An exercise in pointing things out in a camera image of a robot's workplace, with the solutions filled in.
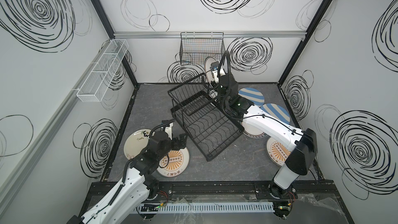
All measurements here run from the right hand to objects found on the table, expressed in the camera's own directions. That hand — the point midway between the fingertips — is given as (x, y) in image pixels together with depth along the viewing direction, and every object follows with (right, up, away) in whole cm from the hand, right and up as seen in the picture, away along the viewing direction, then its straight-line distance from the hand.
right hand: (225, 69), depth 72 cm
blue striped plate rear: (+28, -12, +42) cm, 52 cm away
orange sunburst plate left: (-26, -49, +10) cm, 57 cm away
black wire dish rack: (-13, -20, +3) cm, 24 cm away
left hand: (-22, -33, +6) cm, 40 cm away
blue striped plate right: (+41, -23, +32) cm, 57 cm away
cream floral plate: (-50, -39, +18) cm, 66 cm away
